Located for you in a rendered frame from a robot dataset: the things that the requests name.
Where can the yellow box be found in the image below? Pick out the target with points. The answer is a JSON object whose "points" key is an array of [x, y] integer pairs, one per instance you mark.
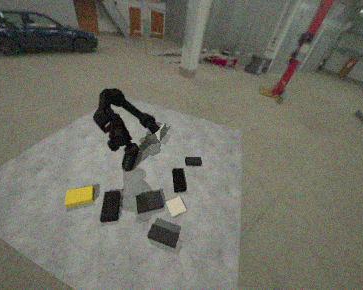
{"points": [[79, 196]]}

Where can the beige square tile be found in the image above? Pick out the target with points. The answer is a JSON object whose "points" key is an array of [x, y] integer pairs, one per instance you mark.
{"points": [[175, 206]]}

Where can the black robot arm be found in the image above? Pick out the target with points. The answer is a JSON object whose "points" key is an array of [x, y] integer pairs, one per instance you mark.
{"points": [[117, 128]]}

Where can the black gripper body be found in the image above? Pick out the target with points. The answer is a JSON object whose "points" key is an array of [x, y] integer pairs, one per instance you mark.
{"points": [[132, 148]]}

